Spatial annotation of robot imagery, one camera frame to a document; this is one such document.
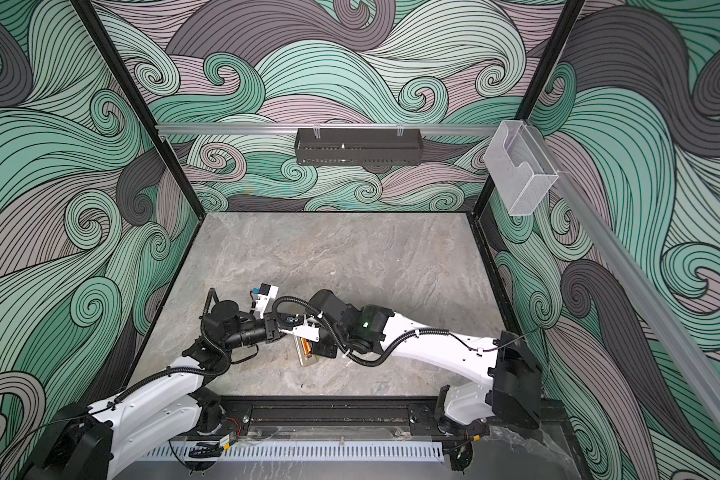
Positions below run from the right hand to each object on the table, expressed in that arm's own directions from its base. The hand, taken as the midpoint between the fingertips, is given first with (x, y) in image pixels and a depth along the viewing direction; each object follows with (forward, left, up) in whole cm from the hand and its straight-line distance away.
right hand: (308, 333), depth 73 cm
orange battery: (-3, +1, -2) cm, 3 cm away
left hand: (+3, +1, 0) cm, 3 cm away
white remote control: (-6, 0, -3) cm, 6 cm away
